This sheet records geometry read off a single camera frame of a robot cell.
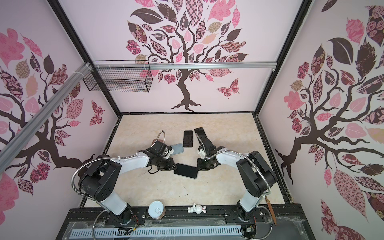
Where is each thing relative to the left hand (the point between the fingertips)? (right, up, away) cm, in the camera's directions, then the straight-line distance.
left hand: (176, 169), depth 89 cm
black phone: (+7, 0, -1) cm, 7 cm away
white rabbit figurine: (+13, -15, -15) cm, 25 cm away
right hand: (+13, +1, +1) cm, 13 cm away
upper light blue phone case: (0, +12, +9) cm, 15 cm away
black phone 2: (+7, +18, +17) cm, 26 cm away
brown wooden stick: (+51, -18, -13) cm, 56 cm away
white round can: (-7, -14, -18) cm, 24 cm away
